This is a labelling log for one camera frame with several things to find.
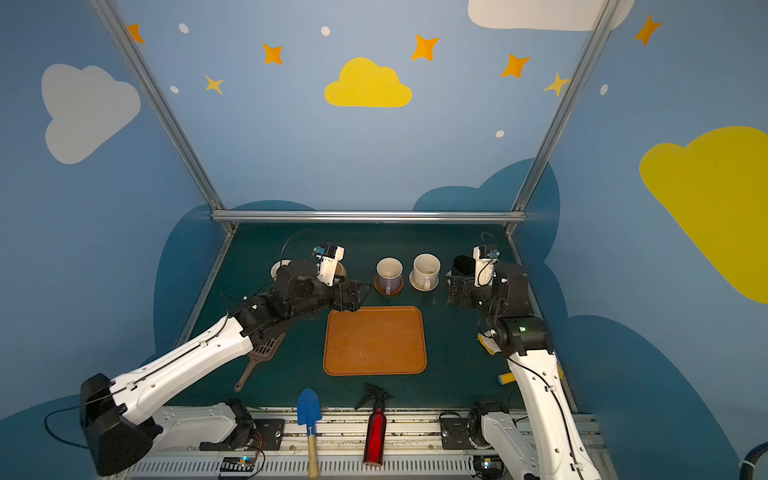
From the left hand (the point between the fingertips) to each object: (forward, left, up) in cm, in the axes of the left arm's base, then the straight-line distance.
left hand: (359, 278), depth 72 cm
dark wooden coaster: (+13, -9, -27) cm, 31 cm away
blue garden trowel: (-25, +13, -27) cm, 39 cm away
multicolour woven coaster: (+18, -16, -28) cm, 37 cm away
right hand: (+2, -27, -1) cm, 27 cm away
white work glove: (-4, -39, -28) cm, 48 cm away
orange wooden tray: (-4, -3, -28) cm, 28 cm away
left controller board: (-35, +30, -31) cm, 56 cm away
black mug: (+19, -33, -21) cm, 44 cm away
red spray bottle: (-28, -5, -25) cm, 38 cm away
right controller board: (-35, -34, -31) cm, 58 cm away
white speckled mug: (+21, -21, -23) cm, 38 cm away
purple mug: (+20, -8, -25) cm, 33 cm away
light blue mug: (+16, +30, -18) cm, 38 cm away
